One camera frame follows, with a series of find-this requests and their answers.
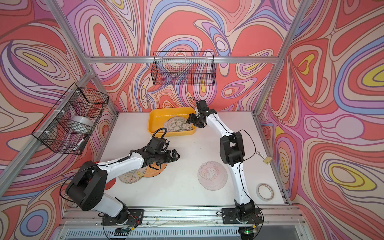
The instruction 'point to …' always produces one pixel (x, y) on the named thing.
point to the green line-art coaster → (177, 123)
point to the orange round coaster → (149, 172)
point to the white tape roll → (259, 195)
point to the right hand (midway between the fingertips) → (190, 125)
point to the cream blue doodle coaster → (133, 176)
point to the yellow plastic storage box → (158, 116)
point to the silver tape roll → (82, 123)
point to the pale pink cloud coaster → (212, 175)
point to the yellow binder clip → (266, 160)
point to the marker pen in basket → (82, 143)
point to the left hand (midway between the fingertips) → (176, 158)
